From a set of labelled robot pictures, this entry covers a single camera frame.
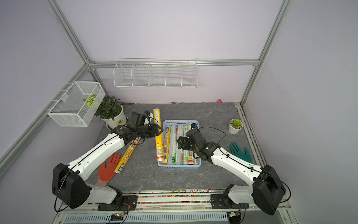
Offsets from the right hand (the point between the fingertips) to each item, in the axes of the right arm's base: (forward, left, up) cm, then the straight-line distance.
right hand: (183, 140), depth 82 cm
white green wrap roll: (+11, +6, -10) cm, 16 cm away
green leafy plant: (+22, +49, +5) cm, 54 cm away
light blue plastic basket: (+18, -3, -8) cm, 20 cm away
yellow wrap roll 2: (-8, -5, -7) cm, 11 cm away
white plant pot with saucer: (+21, +45, -7) cm, 50 cm away
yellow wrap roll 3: (-4, +36, -11) cm, 38 cm away
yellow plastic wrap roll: (+2, +11, -10) cm, 15 cm away
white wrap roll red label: (-4, +2, -11) cm, 12 cm away
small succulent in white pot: (+15, -36, -6) cm, 40 cm away
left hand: (+3, +13, +5) cm, 14 cm away
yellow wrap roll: (-4, +13, +5) cm, 15 cm away
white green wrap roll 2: (-9, -8, -10) cm, 15 cm away
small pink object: (+48, -33, -15) cm, 60 cm away
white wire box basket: (+16, +63, +13) cm, 67 cm away
